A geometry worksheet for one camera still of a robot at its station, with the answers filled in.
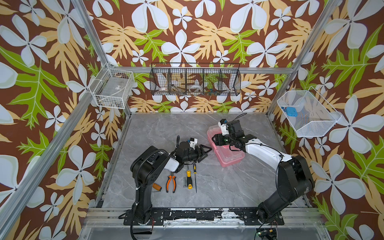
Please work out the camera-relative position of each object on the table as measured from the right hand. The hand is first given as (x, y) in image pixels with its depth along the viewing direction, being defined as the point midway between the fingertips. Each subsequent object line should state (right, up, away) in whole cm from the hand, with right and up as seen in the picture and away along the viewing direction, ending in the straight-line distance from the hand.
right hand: (214, 137), depth 90 cm
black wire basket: (-12, +39, +8) cm, 41 cm away
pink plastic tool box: (+6, -11, -6) cm, 14 cm away
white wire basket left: (-61, +30, -4) cm, 68 cm away
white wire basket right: (+52, +14, -9) cm, 54 cm away
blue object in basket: (+45, +16, -4) cm, 47 cm away
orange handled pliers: (-28, -25, -5) cm, 38 cm away
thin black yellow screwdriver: (-12, -18, 0) cm, 22 cm away
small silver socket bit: (-18, -26, -4) cm, 32 cm away
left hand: (-3, -7, -2) cm, 8 cm away
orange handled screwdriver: (-34, -27, -8) cm, 44 cm away
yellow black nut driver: (-15, -25, -6) cm, 30 cm away
